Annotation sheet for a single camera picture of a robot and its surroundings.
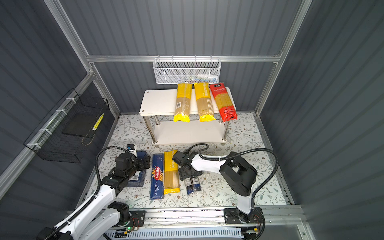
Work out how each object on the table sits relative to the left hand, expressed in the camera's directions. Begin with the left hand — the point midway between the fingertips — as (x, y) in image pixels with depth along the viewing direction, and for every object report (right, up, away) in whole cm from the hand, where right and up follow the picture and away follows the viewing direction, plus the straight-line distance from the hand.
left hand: (142, 157), depth 84 cm
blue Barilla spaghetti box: (+9, -10, 0) cm, 13 cm away
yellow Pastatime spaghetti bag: (+17, -12, +2) cm, 20 cm away
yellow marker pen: (-21, +20, -6) cm, 30 cm away
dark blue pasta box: (-1, -11, -5) cm, 12 cm away
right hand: (+27, -12, +5) cm, 30 cm away
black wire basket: (-33, +14, -12) cm, 38 cm away
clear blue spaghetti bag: (+31, -16, -2) cm, 35 cm away
